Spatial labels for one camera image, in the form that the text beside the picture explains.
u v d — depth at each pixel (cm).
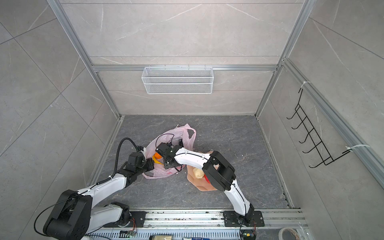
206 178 50
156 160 92
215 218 75
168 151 71
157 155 93
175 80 100
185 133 94
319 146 64
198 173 83
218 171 52
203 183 84
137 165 70
